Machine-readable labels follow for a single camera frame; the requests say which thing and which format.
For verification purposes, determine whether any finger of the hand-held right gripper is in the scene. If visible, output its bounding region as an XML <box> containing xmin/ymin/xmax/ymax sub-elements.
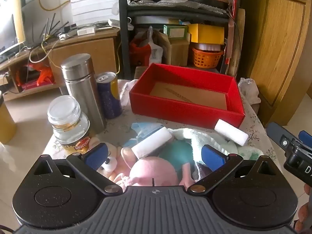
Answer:
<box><xmin>298</xmin><ymin>130</ymin><xmax>312</xmax><ymax>150</ymax></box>
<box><xmin>266</xmin><ymin>122</ymin><xmax>296</xmax><ymax>154</ymax></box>

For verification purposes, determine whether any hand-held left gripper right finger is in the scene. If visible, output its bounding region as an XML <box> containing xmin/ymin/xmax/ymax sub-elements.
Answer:
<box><xmin>187</xmin><ymin>144</ymin><xmax>277</xmax><ymax>197</ymax></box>

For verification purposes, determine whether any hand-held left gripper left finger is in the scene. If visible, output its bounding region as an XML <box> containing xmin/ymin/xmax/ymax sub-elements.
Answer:
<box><xmin>33</xmin><ymin>143</ymin><xmax>123</xmax><ymax>197</ymax></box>

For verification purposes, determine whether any pale green towel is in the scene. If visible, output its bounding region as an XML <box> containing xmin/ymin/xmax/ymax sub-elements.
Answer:
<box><xmin>168</xmin><ymin>128</ymin><xmax>264</xmax><ymax>182</ymax></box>

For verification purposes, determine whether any white foam roll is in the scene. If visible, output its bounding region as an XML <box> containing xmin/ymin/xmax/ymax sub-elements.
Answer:
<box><xmin>214</xmin><ymin>119</ymin><xmax>249</xmax><ymax>146</ymax></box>
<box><xmin>131</xmin><ymin>127</ymin><xmax>173</xmax><ymax>159</ymax></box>

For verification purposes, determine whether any blue face mask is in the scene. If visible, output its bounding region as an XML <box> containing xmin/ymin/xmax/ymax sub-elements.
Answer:
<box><xmin>122</xmin><ymin>122</ymin><xmax>162</xmax><ymax>149</ymax></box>

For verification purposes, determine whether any red cardboard box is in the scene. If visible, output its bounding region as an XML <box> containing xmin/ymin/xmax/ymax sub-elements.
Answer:
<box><xmin>129</xmin><ymin>63</ymin><xmax>246</xmax><ymax>129</ymax></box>

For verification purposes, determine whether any pink plush toy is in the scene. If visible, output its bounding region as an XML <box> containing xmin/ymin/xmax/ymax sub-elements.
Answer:
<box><xmin>96</xmin><ymin>140</ymin><xmax>198</xmax><ymax>192</ymax></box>

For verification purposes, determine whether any person's right hand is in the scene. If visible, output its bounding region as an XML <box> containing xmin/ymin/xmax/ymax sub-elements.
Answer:
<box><xmin>294</xmin><ymin>183</ymin><xmax>312</xmax><ymax>233</ymax></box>

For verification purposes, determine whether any floral tablecloth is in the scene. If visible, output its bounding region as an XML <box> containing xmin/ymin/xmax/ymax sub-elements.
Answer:
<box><xmin>45</xmin><ymin>79</ymin><xmax>278</xmax><ymax>176</ymax></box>

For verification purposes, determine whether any glass coffee jar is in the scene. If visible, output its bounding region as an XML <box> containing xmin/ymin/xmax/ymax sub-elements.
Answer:
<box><xmin>47</xmin><ymin>95</ymin><xmax>98</xmax><ymax>160</ymax></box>

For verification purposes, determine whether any blue and yellow drink can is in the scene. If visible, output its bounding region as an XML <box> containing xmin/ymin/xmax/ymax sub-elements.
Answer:
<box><xmin>96</xmin><ymin>72</ymin><xmax>123</xmax><ymax>120</ymax></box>

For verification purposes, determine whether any stainless steel thermos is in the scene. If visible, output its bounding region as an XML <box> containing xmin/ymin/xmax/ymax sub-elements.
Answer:
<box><xmin>60</xmin><ymin>54</ymin><xmax>106</xmax><ymax>135</ymax></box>

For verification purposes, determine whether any wooden cabinet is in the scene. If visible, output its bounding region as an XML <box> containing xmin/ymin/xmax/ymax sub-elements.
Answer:
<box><xmin>240</xmin><ymin>0</ymin><xmax>312</xmax><ymax>127</ymax></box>

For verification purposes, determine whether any brown wooden board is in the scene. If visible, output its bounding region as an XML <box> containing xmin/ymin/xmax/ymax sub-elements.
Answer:
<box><xmin>135</xmin><ymin>66</ymin><xmax>150</xmax><ymax>80</ymax></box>

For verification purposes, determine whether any yellow cylindrical container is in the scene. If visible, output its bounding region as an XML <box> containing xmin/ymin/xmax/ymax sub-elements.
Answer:
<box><xmin>0</xmin><ymin>91</ymin><xmax>17</xmax><ymax>145</ymax></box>

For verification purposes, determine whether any orange plastic basket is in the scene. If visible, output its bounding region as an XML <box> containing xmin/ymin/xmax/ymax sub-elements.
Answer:
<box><xmin>192</xmin><ymin>47</ymin><xmax>224</xmax><ymax>69</ymax></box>

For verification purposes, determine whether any wooden TV stand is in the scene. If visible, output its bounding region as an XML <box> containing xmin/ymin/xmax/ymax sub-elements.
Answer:
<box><xmin>0</xmin><ymin>28</ymin><xmax>121</xmax><ymax>101</ymax></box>

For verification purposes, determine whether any white plastic container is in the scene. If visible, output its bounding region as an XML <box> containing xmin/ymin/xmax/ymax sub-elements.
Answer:
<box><xmin>196</xmin><ymin>43</ymin><xmax>222</xmax><ymax>51</ymax></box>

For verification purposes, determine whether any brown cardboard box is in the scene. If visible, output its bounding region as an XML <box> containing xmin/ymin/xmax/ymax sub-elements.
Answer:
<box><xmin>156</xmin><ymin>30</ymin><xmax>191</xmax><ymax>66</ymax></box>

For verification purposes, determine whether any red and white plastic bag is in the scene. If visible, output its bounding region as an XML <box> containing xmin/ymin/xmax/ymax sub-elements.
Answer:
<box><xmin>129</xmin><ymin>26</ymin><xmax>164</xmax><ymax>66</ymax></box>

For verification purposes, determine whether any yellow box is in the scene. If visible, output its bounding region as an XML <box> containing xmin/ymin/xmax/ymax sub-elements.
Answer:
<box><xmin>188</xmin><ymin>24</ymin><xmax>225</xmax><ymax>45</ymax></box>

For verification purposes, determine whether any white router box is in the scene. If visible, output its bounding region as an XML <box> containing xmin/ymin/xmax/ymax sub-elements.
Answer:
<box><xmin>77</xmin><ymin>27</ymin><xmax>95</xmax><ymax>36</ymax></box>

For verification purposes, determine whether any black shelf rack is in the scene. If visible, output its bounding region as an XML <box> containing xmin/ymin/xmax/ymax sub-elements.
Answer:
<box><xmin>118</xmin><ymin>0</ymin><xmax>242</xmax><ymax>78</ymax></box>

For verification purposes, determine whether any green box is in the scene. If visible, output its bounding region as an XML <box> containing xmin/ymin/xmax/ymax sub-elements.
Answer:
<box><xmin>163</xmin><ymin>24</ymin><xmax>188</xmax><ymax>40</ymax></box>

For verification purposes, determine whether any black router with antennas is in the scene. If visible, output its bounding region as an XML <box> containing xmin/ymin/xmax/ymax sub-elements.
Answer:
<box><xmin>32</xmin><ymin>13</ymin><xmax>71</xmax><ymax>40</ymax></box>

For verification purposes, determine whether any flat screen monitor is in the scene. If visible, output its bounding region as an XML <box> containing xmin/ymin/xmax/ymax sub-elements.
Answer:
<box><xmin>0</xmin><ymin>0</ymin><xmax>26</xmax><ymax>51</ymax></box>

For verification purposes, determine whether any yellow floor cable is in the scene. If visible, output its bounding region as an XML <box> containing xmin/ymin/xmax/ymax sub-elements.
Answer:
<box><xmin>115</xmin><ymin>36</ymin><xmax>123</xmax><ymax>75</ymax></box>

